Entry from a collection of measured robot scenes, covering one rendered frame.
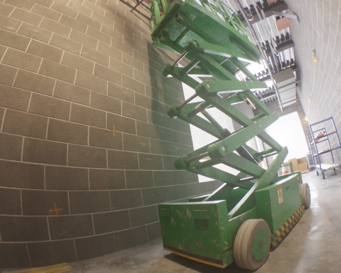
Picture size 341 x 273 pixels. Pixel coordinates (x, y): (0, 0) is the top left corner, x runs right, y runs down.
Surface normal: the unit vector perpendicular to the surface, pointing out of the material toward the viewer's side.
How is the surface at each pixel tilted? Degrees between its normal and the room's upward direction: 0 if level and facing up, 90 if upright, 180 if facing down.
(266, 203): 90
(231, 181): 90
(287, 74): 90
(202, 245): 90
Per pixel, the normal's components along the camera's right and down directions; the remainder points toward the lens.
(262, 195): -0.83, -0.07
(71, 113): 0.76, -0.29
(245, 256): -0.19, -0.24
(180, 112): 0.55, -0.32
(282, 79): -0.64, -0.15
